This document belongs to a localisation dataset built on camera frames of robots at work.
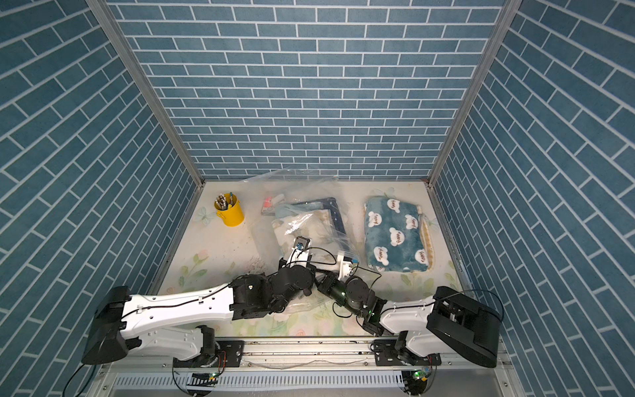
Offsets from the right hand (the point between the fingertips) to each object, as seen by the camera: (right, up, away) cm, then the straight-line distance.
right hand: (309, 274), depth 74 cm
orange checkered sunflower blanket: (+46, +6, +24) cm, 52 cm away
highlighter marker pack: (-21, +19, +34) cm, 45 cm away
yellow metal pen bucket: (-33, +16, +25) cm, 45 cm away
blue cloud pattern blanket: (+30, +8, +17) cm, 36 cm away
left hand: (+3, +5, -2) cm, 6 cm away
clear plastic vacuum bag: (-14, +29, +40) cm, 51 cm away
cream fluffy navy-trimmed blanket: (+2, +15, +18) cm, 23 cm away
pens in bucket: (-34, +22, +17) cm, 44 cm away
